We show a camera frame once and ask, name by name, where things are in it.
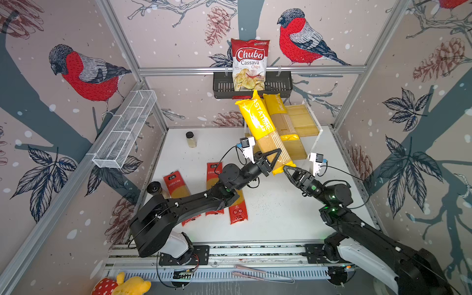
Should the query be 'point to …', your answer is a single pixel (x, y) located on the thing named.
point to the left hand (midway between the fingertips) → (281, 153)
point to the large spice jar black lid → (153, 187)
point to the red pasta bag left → (177, 187)
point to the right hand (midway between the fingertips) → (279, 173)
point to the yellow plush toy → (135, 285)
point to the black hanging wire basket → (276, 82)
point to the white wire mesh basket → (112, 152)
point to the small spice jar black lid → (192, 141)
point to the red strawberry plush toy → (105, 286)
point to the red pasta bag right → (238, 211)
